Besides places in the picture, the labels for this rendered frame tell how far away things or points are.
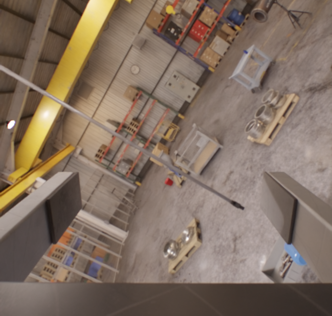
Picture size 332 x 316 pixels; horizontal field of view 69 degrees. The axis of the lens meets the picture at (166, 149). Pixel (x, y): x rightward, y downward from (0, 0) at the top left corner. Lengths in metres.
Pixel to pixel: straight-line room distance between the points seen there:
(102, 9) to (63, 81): 3.53
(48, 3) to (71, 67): 2.49
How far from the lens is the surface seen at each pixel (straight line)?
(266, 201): 0.17
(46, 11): 12.10
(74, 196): 0.16
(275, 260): 3.97
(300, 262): 2.40
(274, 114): 5.77
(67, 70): 12.10
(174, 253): 6.40
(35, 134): 13.06
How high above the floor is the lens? 2.68
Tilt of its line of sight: 10 degrees down
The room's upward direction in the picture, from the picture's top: 59 degrees counter-clockwise
